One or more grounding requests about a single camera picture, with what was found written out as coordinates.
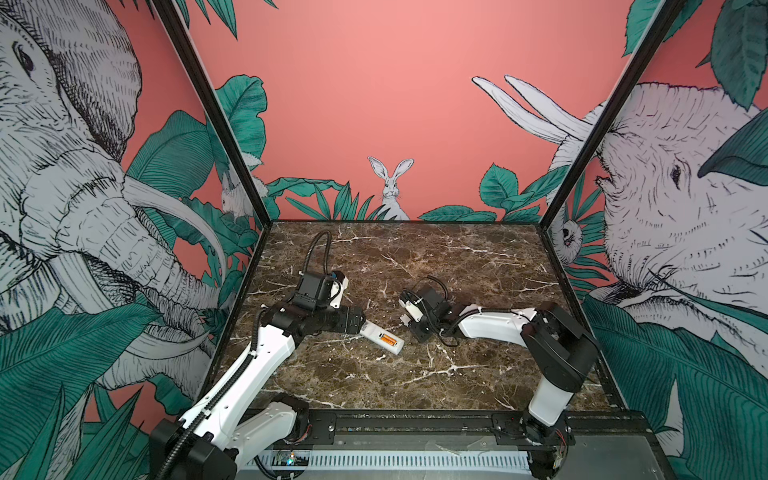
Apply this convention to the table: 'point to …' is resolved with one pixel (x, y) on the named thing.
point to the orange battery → (388, 339)
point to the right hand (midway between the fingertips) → (409, 322)
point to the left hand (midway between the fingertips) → (350, 312)
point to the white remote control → (373, 332)
